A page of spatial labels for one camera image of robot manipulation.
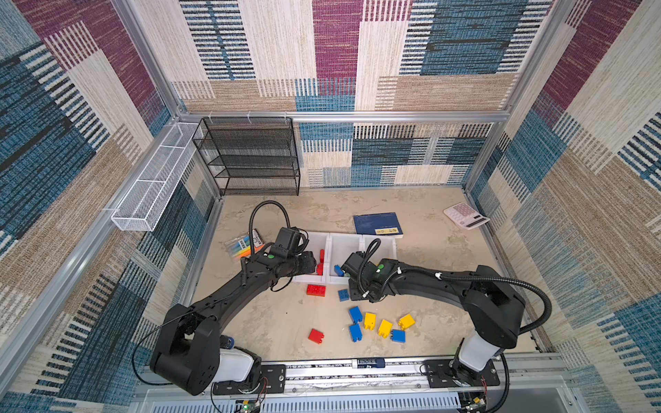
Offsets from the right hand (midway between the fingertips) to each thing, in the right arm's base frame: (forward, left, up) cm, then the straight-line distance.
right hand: (359, 295), depth 86 cm
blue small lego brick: (+1, +5, -1) cm, 5 cm away
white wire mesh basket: (+28, +75, +15) cm, 82 cm away
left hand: (+10, +15, +7) cm, 20 cm away
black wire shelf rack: (+56, +41, +15) cm, 71 cm away
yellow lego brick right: (-9, -14, -2) cm, 17 cm away
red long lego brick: (+9, +12, +4) cm, 16 cm away
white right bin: (+19, -12, -3) cm, 23 cm away
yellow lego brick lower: (-10, -7, -2) cm, 13 cm away
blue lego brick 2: (-11, +2, -3) cm, 11 cm away
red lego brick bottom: (-11, +14, -3) cm, 19 cm away
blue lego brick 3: (-12, -11, -3) cm, 17 cm away
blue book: (+30, -13, -2) cm, 33 cm away
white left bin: (+23, +14, -2) cm, 27 cm away
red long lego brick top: (+3, +14, -1) cm, 15 cm away
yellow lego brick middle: (-8, -2, -1) cm, 9 cm away
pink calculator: (+33, -47, -2) cm, 57 cm away
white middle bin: (+21, +6, -4) cm, 22 cm away
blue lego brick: (-6, +2, -2) cm, 6 cm away
